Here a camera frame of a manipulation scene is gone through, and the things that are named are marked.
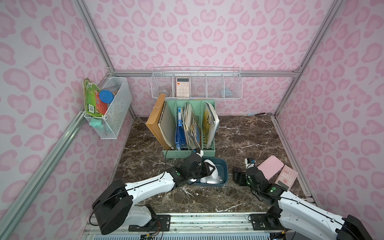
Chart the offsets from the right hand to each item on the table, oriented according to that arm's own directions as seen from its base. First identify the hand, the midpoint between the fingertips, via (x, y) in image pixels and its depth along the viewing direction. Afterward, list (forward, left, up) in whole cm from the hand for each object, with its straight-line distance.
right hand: (238, 172), depth 85 cm
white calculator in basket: (+45, +33, +26) cm, 61 cm away
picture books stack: (+19, +27, +17) cm, 37 cm away
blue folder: (+19, +34, +8) cm, 40 cm away
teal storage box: (+6, +8, -4) cm, 11 cm away
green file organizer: (+35, +23, +17) cm, 45 cm away
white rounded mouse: (-4, +14, +7) cm, 16 cm away
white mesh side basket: (+16, +69, +23) cm, 75 cm away
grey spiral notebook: (+18, +40, +20) cm, 48 cm away
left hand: (-1, +14, +9) cm, 16 cm away
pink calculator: (-1, -28, -4) cm, 28 cm away
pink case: (+6, -21, -4) cm, 22 cm away
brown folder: (+12, +45, +29) cm, 54 cm away
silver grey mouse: (-4, +16, -2) cm, 17 cm away
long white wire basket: (+50, +24, +25) cm, 61 cm away
